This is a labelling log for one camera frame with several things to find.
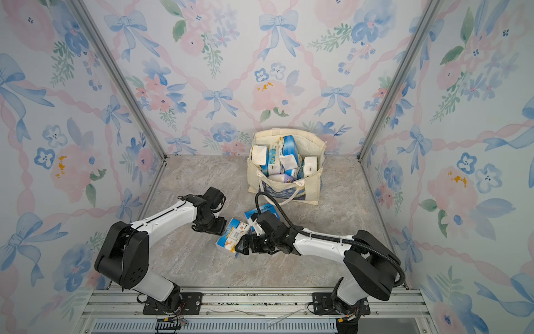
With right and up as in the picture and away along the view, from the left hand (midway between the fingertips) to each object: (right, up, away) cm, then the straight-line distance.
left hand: (219, 229), depth 88 cm
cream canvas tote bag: (+28, +16, -2) cm, 32 cm away
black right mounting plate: (+40, -23, -15) cm, 49 cm away
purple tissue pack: (+29, +22, -5) cm, 36 cm away
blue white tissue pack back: (+17, +32, -1) cm, 36 cm away
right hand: (+12, -5, -9) cm, 16 cm away
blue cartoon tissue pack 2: (+6, -1, -5) cm, 8 cm away
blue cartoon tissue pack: (+38, +27, -5) cm, 47 cm away
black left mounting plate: (-6, -23, -15) cm, 28 cm away
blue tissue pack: (+21, +9, +3) cm, 23 cm away
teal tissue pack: (+23, +26, -1) cm, 35 cm away
